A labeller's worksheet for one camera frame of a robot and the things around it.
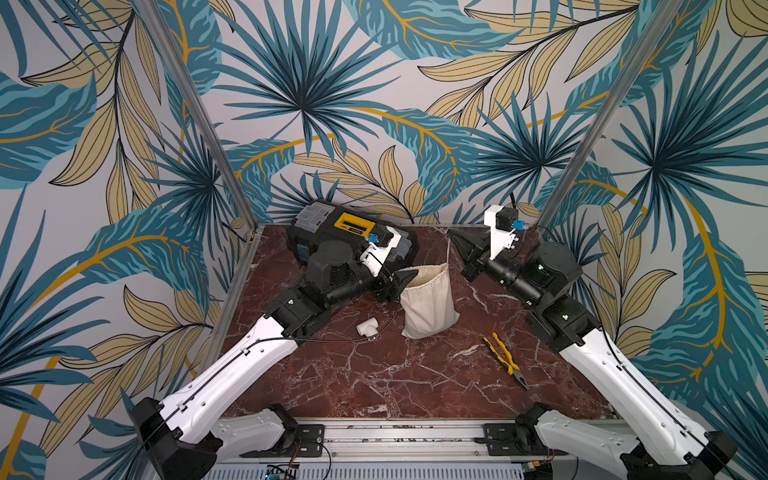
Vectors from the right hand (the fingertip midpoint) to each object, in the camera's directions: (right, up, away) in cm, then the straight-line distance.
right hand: (431, 244), depth 57 cm
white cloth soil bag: (+1, -13, +14) cm, 19 cm away
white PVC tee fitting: (-14, -24, +33) cm, 43 cm away
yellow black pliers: (+27, -34, +28) cm, 51 cm away
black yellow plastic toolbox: (-31, +9, +40) cm, 51 cm away
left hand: (-5, -4, +7) cm, 9 cm away
